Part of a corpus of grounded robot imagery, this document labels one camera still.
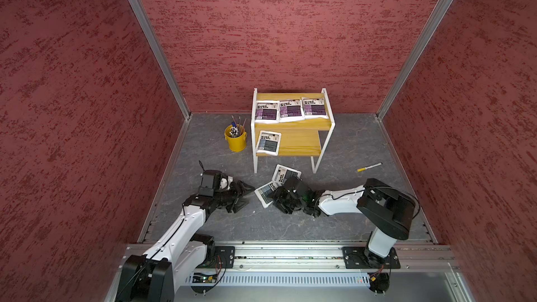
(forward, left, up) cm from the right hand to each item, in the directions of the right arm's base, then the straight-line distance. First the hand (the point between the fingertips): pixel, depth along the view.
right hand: (268, 204), depth 86 cm
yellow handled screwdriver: (+18, -49, -2) cm, 52 cm away
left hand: (0, +6, +7) cm, 9 cm away
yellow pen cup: (+28, +16, +4) cm, 33 cm away
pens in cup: (+34, +16, +9) cm, 39 cm away
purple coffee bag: (+24, -19, +32) cm, 44 cm away
